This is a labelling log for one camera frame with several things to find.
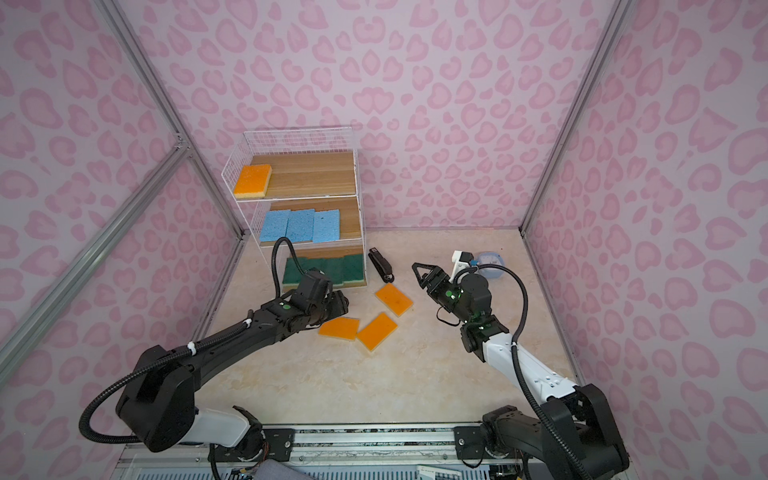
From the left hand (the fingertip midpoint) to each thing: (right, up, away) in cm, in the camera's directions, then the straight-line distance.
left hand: (344, 299), depth 86 cm
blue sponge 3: (-5, +21, 0) cm, 22 cm away
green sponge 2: (-10, +9, +20) cm, 24 cm away
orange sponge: (+9, -11, +6) cm, 15 cm away
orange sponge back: (+14, -2, +13) cm, 20 cm away
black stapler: (+10, +10, +19) cm, 23 cm away
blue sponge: (-20, +21, 0) cm, 29 cm away
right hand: (+20, +9, -9) cm, 24 cm away
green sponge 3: (-5, +8, +17) cm, 19 cm away
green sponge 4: (0, +9, +18) cm, 20 cm away
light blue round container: (+49, +12, +22) cm, 54 cm away
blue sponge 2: (-13, +21, 0) cm, 25 cm away
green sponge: (-12, +8, -10) cm, 17 cm away
